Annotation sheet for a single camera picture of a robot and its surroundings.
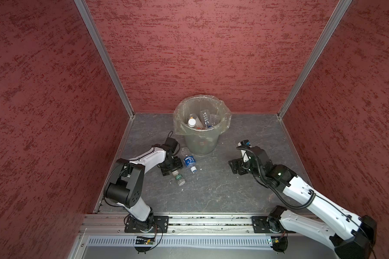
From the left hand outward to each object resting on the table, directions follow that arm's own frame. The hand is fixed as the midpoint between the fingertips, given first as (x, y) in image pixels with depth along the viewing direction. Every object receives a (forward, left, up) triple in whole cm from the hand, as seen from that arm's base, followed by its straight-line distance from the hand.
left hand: (176, 172), depth 90 cm
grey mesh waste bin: (+12, -15, +10) cm, 21 cm away
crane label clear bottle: (-4, -2, +3) cm, 5 cm away
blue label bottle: (+5, -8, +4) cm, 10 cm away
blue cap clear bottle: (+29, -16, +17) cm, 38 cm away
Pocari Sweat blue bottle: (+23, -21, +20) cm, 37 cm away
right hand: (-2, -31, +15) cm, 34 cm away
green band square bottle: (+14, -9, +29) cm, 34 cm away
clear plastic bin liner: (+32, -9, +23) cm, 41 cm away
